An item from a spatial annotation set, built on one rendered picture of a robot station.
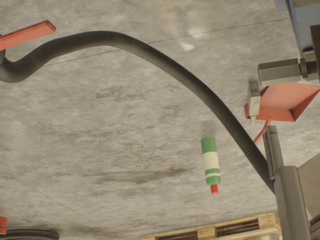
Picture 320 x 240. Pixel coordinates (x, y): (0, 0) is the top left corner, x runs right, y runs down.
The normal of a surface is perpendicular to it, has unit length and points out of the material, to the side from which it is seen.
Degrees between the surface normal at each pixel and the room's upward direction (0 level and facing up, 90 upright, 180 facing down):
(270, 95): 0
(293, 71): 60
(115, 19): 0
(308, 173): 90
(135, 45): 65
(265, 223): 90
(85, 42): 72
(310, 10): 0
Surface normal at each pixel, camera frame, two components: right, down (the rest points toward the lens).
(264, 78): -0.26, 0.18
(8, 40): 0.10, 0.92
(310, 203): -0.32, -0.33
